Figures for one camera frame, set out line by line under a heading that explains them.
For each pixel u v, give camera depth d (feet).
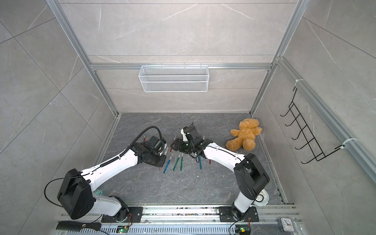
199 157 1.99
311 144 2.08
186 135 2.28
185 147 2.41
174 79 3.32
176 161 3.04
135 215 2.41
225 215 2.39
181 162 3.04
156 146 2.17
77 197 1.33
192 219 2.39
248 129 3.25
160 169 2.89
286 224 2.26
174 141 2.56
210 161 3.04
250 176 1.48
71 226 2.26
